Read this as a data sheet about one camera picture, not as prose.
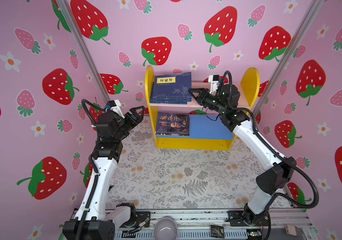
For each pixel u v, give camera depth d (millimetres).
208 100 618
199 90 639
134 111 594
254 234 702
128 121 591
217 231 687
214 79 636
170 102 686
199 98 629
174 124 909
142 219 727
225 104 556
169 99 681
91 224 365
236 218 733
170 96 676
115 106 600
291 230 696
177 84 697
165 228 704
